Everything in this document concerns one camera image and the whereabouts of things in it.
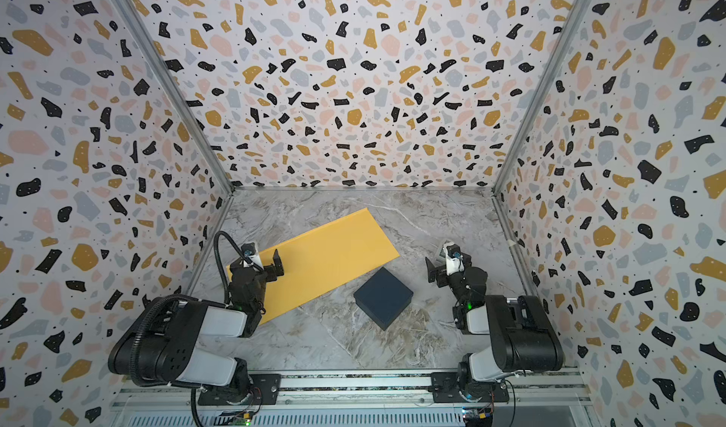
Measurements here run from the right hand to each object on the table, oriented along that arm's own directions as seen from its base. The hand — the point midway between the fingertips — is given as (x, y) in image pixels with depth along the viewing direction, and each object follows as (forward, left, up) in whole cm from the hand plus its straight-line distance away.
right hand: (444, 254), depth 90 cm
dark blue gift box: (-13, +19, -4) cm, 24 cm away
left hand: (-2, +57, +2) cm, 57 cm away
